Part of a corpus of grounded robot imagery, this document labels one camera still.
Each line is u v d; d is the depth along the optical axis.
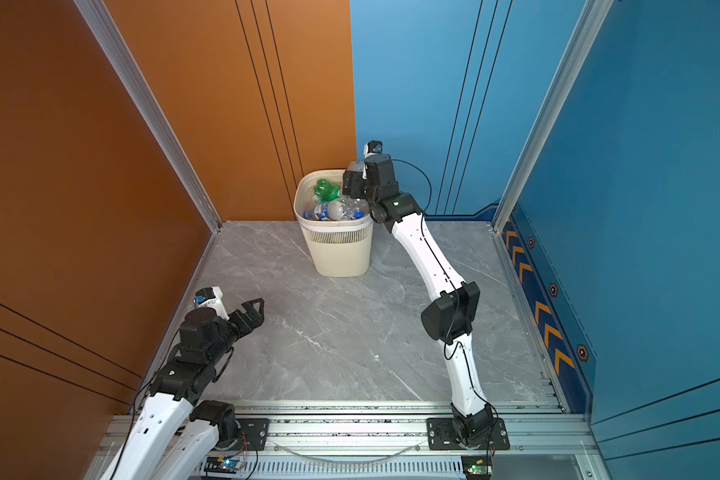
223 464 0.70
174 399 0.51
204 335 0.57
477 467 0.71
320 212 0.84
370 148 0.71
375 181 0.64
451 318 0.55
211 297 0.68
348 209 0.80
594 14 0.70
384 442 0.73
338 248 0.96
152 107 0.85
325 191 0.97
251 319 0.70
